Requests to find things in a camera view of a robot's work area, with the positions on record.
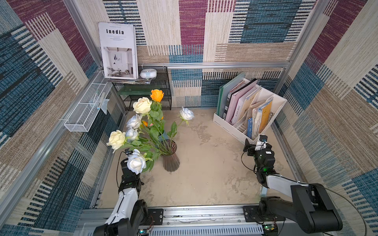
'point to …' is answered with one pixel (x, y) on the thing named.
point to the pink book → (233, 99)
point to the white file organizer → (243, 129)
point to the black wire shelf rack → (138, 95)
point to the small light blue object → (264, 191)
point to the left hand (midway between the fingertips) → (139, 157)
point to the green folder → (224, 90)
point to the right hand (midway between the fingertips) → (256, 138)
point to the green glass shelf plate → (137, 90)
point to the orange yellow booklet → (261, 118)
